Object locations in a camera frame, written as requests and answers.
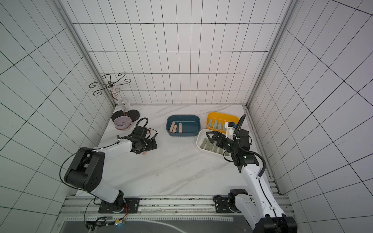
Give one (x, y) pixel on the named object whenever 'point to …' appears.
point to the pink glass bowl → (122, 123)
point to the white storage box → (201, 135)
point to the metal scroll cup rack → (116, 88)
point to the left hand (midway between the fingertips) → (149, 149)
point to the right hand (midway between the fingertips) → (212, 133)
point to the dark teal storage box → (191, 125)
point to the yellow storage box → (222, 118)
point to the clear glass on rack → (124, 105)
